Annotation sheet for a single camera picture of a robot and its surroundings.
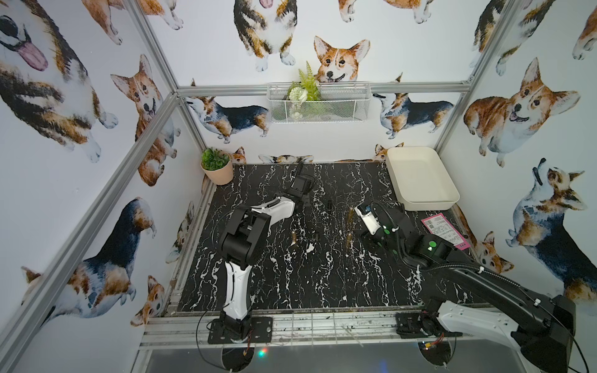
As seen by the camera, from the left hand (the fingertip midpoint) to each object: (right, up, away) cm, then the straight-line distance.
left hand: (304, 192), depth 102 cm
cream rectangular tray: (+55, +6, +7) cm, 56 cm away
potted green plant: (-39, +12, +1) cm, 41 cm away
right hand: (+19, -10, -28) cm, 35 cm away
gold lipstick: (-4, -18, -10) cm, 21 cm away
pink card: (+57, -14, -5) cm, 59 cm away
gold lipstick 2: (+18, -19, -10) cm, 28 cm away
